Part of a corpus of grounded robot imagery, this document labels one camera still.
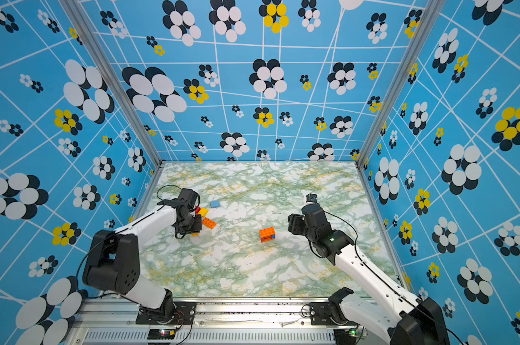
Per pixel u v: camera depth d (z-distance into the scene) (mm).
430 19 696
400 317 396
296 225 707
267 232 872
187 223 756
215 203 1040
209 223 959
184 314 724
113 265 446
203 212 988
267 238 905
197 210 968
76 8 687
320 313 734
